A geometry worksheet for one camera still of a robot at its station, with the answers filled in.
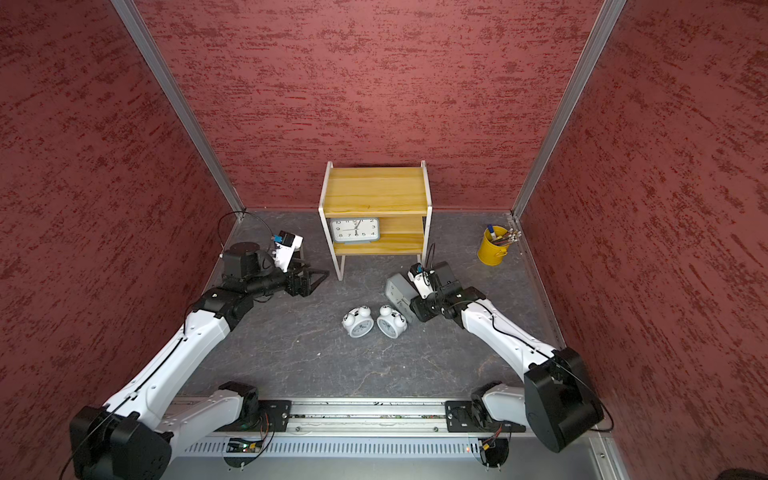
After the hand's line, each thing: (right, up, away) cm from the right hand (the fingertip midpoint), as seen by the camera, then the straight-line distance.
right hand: (419, 308), depth 86 cm
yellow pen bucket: (+26, +18, +12) cm, 34 cm away
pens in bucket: (+29, +21, +6) cm, 37 cm away
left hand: (-28, +11, -10) cm, 31 cm away
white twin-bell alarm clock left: (-18, -3, -4) cm, 18 cm away
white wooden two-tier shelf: (-6, +32, -7) cm, 33 cm away
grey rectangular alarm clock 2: (-6, +4, +2) cm, 7 cm away
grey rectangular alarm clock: (-18, +23, +2) cm, 29 cm away
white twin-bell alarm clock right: (-8, -3, -4) cm, 10 cm away
